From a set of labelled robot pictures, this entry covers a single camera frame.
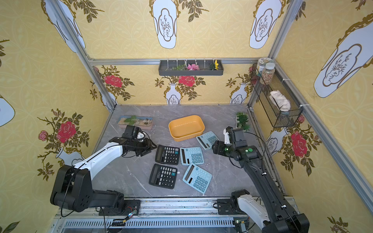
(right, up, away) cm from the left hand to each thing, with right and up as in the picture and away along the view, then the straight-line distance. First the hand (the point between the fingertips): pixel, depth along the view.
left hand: (150, 147), depth 88 cm
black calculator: (+10, -5, +2) cm, 11 cm away
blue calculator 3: (+36, +3, +9) cm, 37 cm away
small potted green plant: (+61, +15, +14) cm, 64 cm away
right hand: (+40, +2, -9) cm, 41 cm away
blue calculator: (+25, -5, +2) cm, 26 cm away
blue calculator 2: (+28, -16, -7) cm, 33 cm away
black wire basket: (+78, +38, +19) cm, 88 cm away
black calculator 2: (+9, -15, -6) cm, 19 cm away
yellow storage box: (+21, +11, +19) cm, 30 cm away
